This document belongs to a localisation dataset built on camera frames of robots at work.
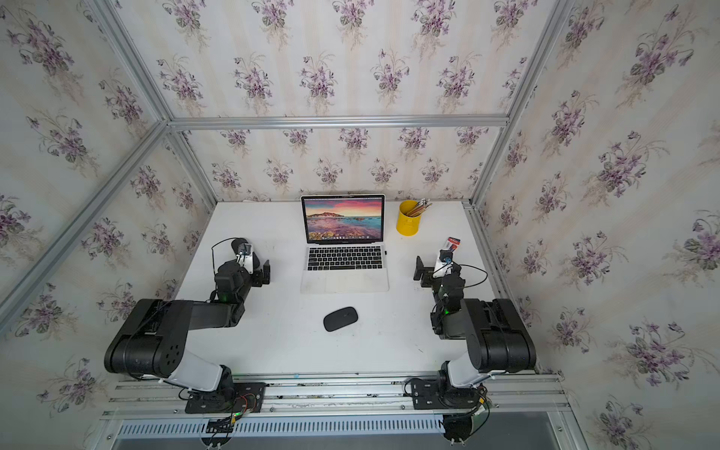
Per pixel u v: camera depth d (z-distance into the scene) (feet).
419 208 3.24
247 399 2.36
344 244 3.42
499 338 1.47
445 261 2.49
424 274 2.69
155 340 1.49
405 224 3.45
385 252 3.40
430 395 2.40
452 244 3.43
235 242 3.40
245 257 2.62
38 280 1.78
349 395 2.46
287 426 2.30
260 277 2.76
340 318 2.84
